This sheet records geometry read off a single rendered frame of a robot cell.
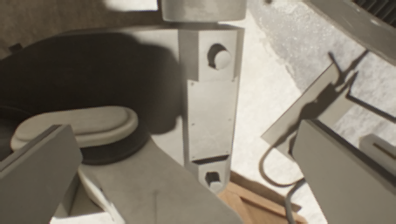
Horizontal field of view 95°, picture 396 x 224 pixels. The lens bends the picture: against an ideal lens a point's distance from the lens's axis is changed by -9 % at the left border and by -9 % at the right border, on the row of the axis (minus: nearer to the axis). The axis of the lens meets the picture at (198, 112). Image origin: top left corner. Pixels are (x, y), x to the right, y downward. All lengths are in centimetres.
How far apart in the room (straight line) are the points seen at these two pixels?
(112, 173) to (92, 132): 7
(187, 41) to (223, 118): 22
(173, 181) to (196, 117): 24
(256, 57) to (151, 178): 54
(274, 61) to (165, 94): 43
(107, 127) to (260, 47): 54
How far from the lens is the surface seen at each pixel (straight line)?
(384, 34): 33
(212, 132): 54
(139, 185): 30
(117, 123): 35
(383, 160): 83
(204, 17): 43
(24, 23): 69
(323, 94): 97
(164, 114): 51
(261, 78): 76
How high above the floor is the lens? 61
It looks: 58 degrees down
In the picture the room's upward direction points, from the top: 154 degrees clockwise
